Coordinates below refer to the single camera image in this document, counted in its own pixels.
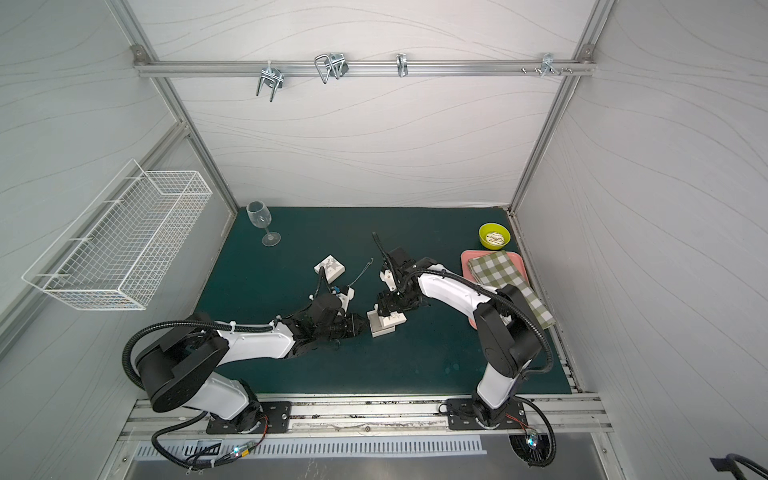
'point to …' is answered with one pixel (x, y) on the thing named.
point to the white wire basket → (120, 249)
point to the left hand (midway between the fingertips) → (371, 326)
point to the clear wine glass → (261, 217)
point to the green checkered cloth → (499, 270)
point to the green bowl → (493, 236)
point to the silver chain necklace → (369, 263)
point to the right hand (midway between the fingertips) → (389, 308)
